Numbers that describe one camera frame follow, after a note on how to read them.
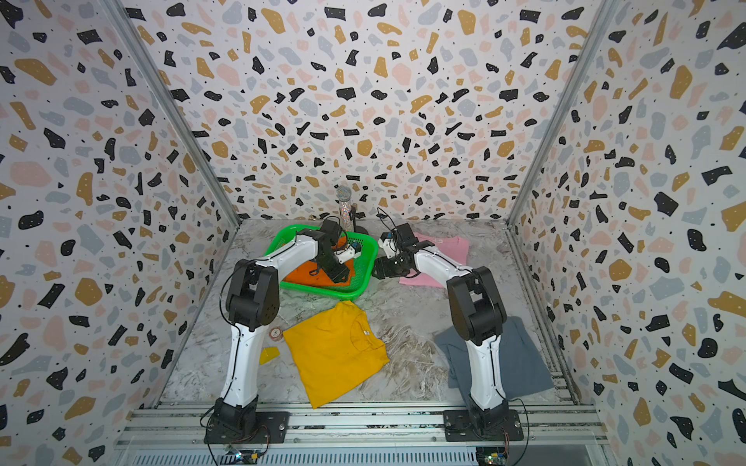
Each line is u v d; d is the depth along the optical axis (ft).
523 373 2.69
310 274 2.95
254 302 1.95
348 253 3.14
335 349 2.80
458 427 2.41
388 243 3.00
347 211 3.22
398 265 2.79
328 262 2.96
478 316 1.80
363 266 3.48
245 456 2.31
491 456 2.33
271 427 2.41
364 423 2.51
